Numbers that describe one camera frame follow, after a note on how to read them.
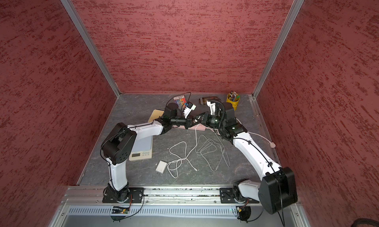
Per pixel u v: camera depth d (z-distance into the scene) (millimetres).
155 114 1059
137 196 739
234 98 1001
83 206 782
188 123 784
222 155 894
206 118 685
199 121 741
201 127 871
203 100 1127
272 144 945
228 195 740
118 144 513
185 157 855
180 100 1143
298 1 724
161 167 816
